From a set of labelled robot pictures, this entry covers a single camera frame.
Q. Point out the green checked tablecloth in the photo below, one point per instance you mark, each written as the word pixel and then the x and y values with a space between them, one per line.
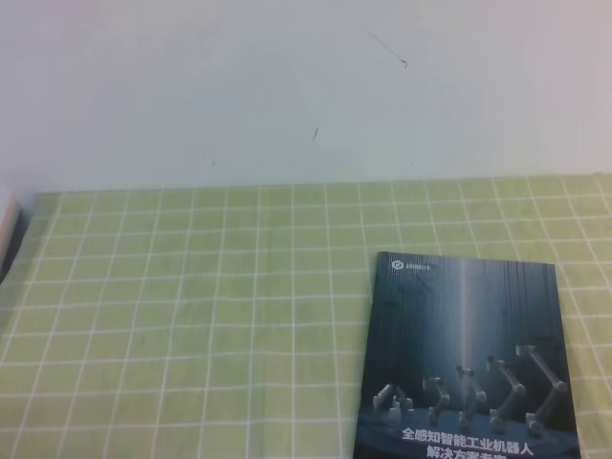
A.
pixel 230 322

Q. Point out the robot catalogue book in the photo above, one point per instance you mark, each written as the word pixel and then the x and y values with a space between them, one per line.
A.
pixel 465 358

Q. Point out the beige object at left edge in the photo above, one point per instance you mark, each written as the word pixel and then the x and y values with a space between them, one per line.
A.
pixel 10 211

